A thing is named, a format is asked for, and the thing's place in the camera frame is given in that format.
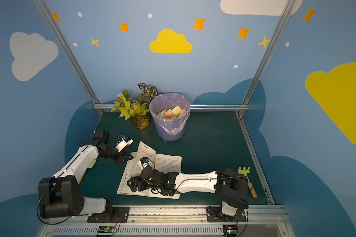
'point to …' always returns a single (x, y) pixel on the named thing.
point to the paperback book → (166, 163)
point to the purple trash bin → (170, 112)
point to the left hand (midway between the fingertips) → (129, 154)
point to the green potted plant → (137, 107)
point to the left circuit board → (106, 229)
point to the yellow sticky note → (177, 110)
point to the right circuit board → (230, 230)
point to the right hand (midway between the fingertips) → (135, 180)
